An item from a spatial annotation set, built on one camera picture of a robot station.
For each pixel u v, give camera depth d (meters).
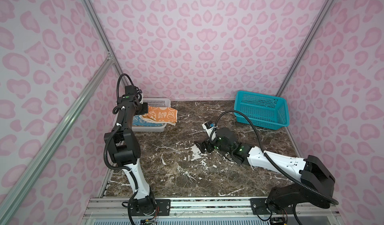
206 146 0.70
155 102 1.10
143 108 0.84
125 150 0.53
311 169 0.47
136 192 0.60
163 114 0.96
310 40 0.85
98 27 0.79
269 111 1.14
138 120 1.04
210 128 0.67
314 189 0.40
